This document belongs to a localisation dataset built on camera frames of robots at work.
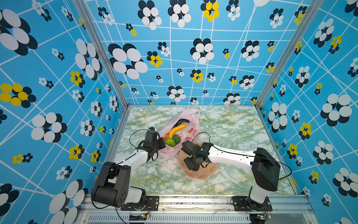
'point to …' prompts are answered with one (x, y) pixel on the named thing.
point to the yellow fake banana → (170, 135)
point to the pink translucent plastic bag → (185, 133)
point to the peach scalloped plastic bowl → (203, 173)
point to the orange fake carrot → (165, 136)
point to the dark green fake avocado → (176, 138)
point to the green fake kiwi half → (170, 142)
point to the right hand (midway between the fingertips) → (191, 161)
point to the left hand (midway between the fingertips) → (164, 140)
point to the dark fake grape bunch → (180, 122)
